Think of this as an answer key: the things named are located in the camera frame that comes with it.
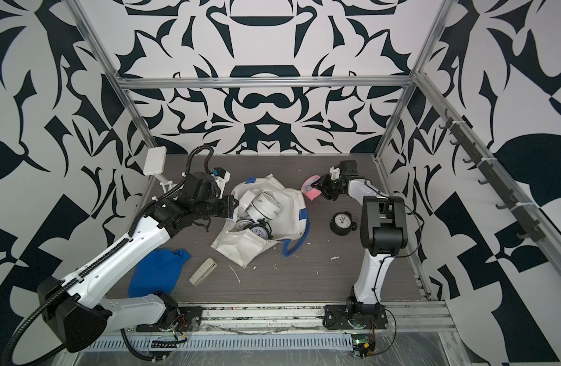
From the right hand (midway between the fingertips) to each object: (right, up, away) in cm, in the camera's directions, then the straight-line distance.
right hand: (314, 183), depth 98 cm
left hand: (-29, -4, -23) cm, 37 cm away
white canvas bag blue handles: (-11, -16, -12) cm, 23 cm away
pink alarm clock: (-3, -3, +1) cm, 4 cm away
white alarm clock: (-19, -8, -10) cm, 23 cm away
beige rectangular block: (-42, -32, -18) cm, 56 cm away
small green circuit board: (+10, -49, -27) cm, 57 cm away
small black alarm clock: (-21, -16, -14) cm, 30 cm away
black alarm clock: (+10, -16, -6) cm, 20 cm away
